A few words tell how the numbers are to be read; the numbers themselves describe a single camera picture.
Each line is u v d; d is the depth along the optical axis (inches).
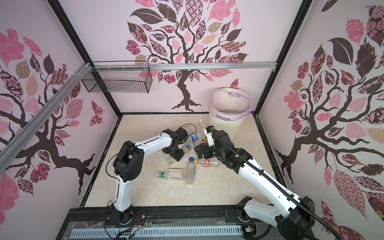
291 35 30.7
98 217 29.3
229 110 41.1
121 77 37.3
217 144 22.4
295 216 14.7
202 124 44.6
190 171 35.0
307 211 14.6
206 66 36.5
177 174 34.5
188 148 37.3
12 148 19.9
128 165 20.7
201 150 25.9
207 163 34.4
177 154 33.2
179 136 28.6
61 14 27.4
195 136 39.5
